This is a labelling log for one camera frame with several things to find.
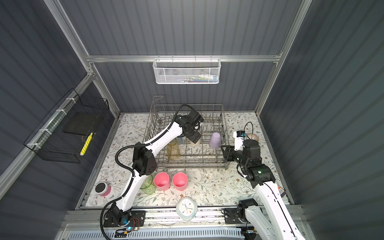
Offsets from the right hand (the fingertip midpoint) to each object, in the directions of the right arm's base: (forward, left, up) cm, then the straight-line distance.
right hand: (227, 147), depth 75 cm
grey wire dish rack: (+6, +12, -19) cm, 23 cm away
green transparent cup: (-17, +39, -7) cm, 43 cm away
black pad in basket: (+10, +76, +9) cm, 77 cm away
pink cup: (-10, +25, -19) cm, 33 cm away
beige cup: (+8, +15, -9) cm, 19 cm away
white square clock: (-24, +21, -18) cm, 37 cm away
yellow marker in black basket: (0, +67, +8) cm, 68 cm away
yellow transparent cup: (+4, +29, -11) cm, 31 cm away
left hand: (+17, +18, -11) cm, 27 cm away
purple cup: (+11, +4, -10) cm, 15 cm away
